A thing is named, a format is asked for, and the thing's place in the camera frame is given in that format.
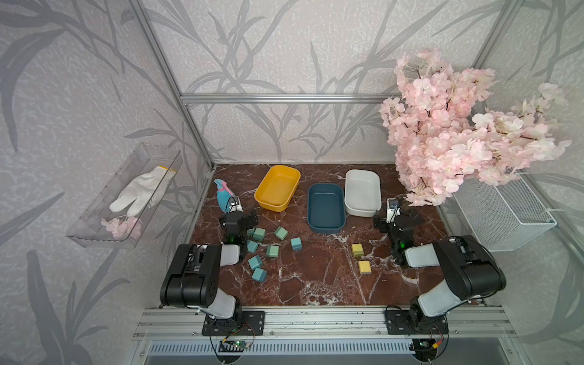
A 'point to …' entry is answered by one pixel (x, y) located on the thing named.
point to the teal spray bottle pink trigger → (223, 195)
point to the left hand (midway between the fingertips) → (239, 209)
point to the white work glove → (144, 192)
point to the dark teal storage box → (326, 213)
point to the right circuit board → (423, 347)
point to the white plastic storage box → (362, 192)
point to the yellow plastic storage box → (277, 187)
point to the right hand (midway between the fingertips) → (389, 209)
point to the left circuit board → (233, 346)
